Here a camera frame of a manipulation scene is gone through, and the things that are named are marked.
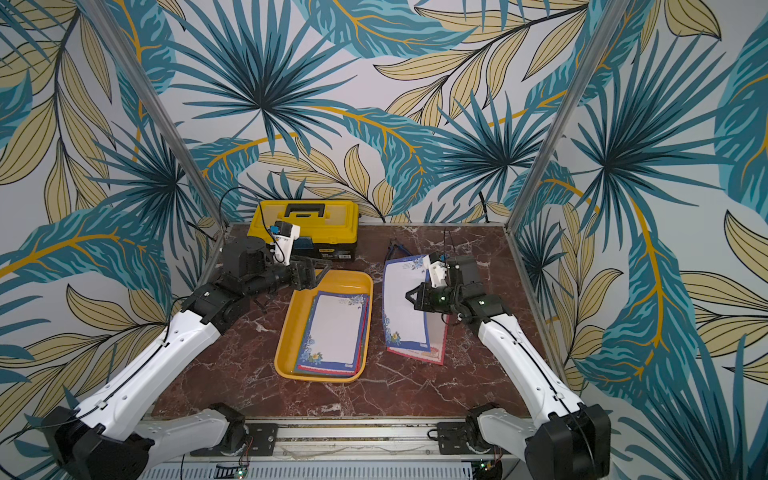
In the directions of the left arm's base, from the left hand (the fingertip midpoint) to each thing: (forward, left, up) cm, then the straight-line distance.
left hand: (319, 266), depth 71 cm
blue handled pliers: (+30, -18, -29) cm, 45 cm away
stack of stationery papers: (-15, -2, -29) cm, 33 cm away
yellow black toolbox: (+26, +3, -15) cm, 30 cm away
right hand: (-2, -22, -9) cm, 24 cm away
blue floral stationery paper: (-4, -1, -28) cm, 28 cm away
